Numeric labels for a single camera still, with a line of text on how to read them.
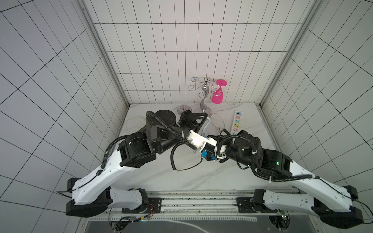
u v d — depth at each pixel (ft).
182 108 3.72
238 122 3.49
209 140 1.38
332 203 1.29
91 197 1.23
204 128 1.76
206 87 2.97
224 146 1.67
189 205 2.44
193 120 1.35
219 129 3.35
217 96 3.32
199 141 1.38
